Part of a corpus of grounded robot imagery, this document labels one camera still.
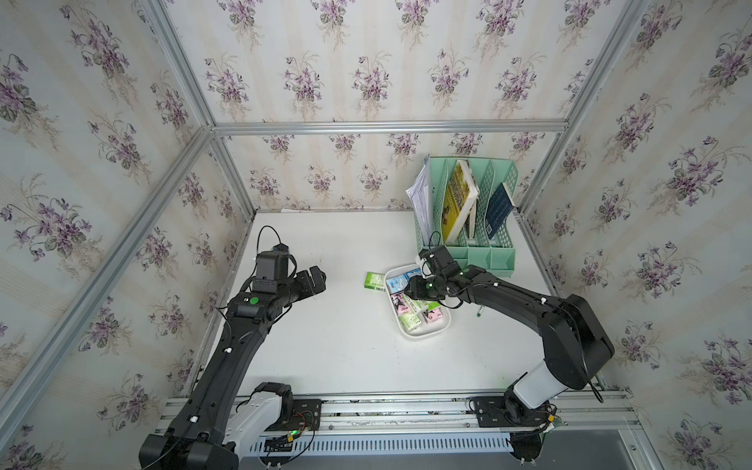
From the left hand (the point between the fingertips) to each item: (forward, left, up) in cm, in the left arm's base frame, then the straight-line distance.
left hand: (315, 280), depth 77 cm
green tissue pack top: (-2, -34, -12) cm, 36 cm away
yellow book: (+30, -45, +6) cm, 54 cm away
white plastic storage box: (-6, -33, -18) cm, 38 cm away
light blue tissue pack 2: (+11, -28, -13) cm, 33 cm away
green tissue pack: (-5, -27, -15) cm, 31 cm away
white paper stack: (+25, -30, +10) cm, 40 cm away
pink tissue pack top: (0, -24, -13) cm, 27 cm away
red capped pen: (-2, -49, -17) cm, 52 cm away
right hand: (+3, -28, -11) cm, 30 cm away
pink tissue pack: (-3, -34, -16) cm, 38 cm away
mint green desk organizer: (+27, -55, -18) cm, 64 cm away
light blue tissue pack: (+7, -24, -13) cm, 28 cm away
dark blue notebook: (+34, -62, -5) cm, 71 cm away
